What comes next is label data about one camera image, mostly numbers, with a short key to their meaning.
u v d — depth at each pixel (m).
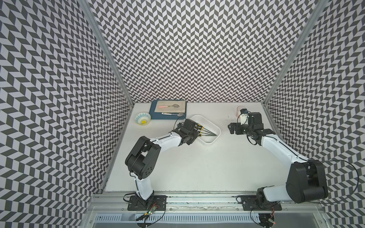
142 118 1.08
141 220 0.68
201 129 1.02
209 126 1.02
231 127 0.83
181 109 1.13
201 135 0.98
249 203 0.72
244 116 0.79
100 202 0.75
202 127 1.04
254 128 0.67
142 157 0.50
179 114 1.09
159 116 1.11
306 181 0.41
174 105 1.19
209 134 1.04
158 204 0.73
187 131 0.73
